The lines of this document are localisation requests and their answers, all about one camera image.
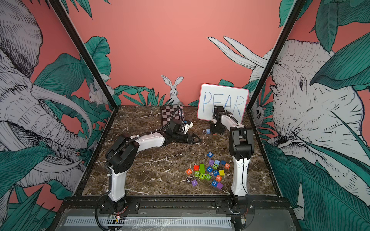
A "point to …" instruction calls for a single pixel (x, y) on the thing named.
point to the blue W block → (216, 173)
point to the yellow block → (221, 172)
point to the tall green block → (202, 168)
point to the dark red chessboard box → (167, 111)
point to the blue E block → (208, 131)
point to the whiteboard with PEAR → (234, 100)
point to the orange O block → (227, 166)
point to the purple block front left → (194, 182)
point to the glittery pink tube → (180, 105)
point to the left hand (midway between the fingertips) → (198, 138)
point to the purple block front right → (219, 185)
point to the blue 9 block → (210, 154)
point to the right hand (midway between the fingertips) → (213, 128)
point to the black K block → (188, 179)
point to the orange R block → (189, 171)
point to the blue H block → (214, 183)
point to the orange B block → (218, 178)
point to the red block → (196, 167)
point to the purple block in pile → (211, 162)
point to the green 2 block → (196, 173)
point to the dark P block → (204, 131)
